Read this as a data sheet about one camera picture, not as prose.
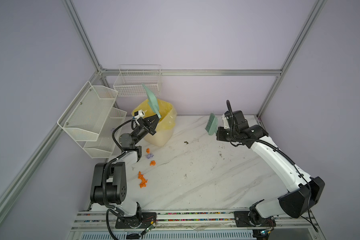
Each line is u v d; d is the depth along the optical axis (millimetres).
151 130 704
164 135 901
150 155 959
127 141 625
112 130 758
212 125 860
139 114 747
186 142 1042
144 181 860
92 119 834
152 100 715
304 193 391
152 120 720
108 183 458
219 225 731
